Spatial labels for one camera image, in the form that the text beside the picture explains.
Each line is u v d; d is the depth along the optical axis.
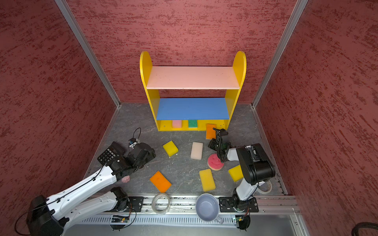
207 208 0.73
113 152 0.90
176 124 1.03
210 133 1.02
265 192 0.76
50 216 0.39
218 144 0.85
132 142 0.70
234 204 0.67
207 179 0.82
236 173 0.85
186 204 0.76
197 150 0.93
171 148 0.92
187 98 1.14
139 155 0.59
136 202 0.74
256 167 0.46
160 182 0.81
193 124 1.04
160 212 0.70
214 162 0.85
